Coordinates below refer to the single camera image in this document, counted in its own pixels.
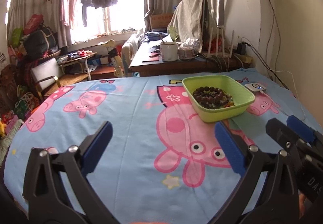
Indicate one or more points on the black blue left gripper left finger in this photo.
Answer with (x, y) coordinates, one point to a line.
(56, 187)

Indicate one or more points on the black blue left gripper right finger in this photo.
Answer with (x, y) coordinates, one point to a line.
(278, 201)

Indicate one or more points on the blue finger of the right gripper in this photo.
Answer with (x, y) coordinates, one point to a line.
(300, 128)

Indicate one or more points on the small white gadget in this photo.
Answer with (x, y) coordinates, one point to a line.
(255, 87)

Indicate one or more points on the yellow plush toy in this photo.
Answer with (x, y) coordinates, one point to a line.
(2, 129)

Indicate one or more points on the green plastic tray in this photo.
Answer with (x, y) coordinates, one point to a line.
(217, 97)

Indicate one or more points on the blue cartoon pig bedsheet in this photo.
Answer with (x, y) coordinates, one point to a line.
(163, 163)

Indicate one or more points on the white wifi router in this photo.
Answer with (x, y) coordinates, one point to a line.
(216, 45)

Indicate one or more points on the wooden armchair white cushion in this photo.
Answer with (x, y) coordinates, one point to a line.
(48, 78)

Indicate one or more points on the small wooden side table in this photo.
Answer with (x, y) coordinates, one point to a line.
(82, 61)

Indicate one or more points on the crinkled plastic bag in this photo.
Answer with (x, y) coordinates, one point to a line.
(189, 49)

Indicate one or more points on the black duffel bag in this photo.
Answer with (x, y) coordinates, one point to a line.
(39, 42)

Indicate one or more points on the dark wooden desk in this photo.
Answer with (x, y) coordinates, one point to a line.
(197, 65)

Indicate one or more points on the white enamel mug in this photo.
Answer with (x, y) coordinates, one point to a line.
(169, 51)

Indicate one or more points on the cloth covered monitor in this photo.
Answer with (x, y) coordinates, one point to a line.
(190, 21)

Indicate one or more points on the red book on desk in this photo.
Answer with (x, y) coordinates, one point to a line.
(151, 58)

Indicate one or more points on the cardboard box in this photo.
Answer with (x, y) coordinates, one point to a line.
(160, 20)

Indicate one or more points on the pink hanging garment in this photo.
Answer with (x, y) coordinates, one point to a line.
(72, 11)

